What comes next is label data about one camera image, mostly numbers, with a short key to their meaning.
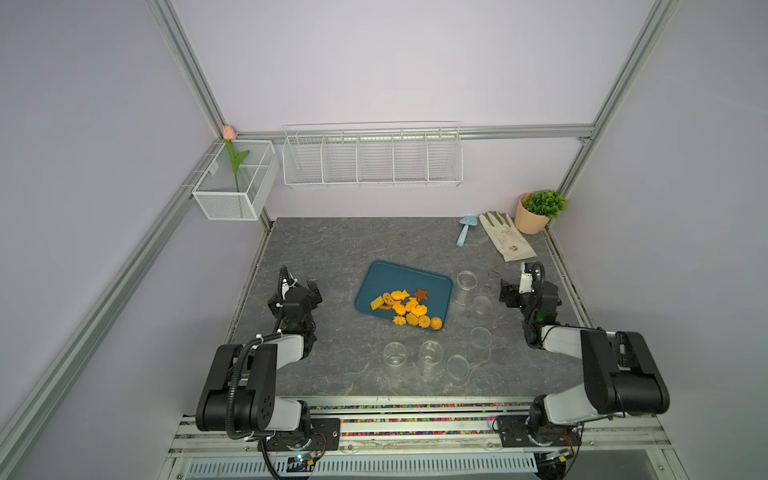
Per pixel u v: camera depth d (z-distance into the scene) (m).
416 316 0.93
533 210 1.08
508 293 0.85
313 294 0.74
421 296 0.97
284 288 0.77
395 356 0.87
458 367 0.85
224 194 0.77
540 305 0.72
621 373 0.50
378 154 1.00
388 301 0.96
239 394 0.44
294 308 0.68
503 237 1.15
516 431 0.74
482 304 0.97
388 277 1.06
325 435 0.74
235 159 0.91
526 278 0.83
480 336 0.89
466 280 0.92
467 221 1.20
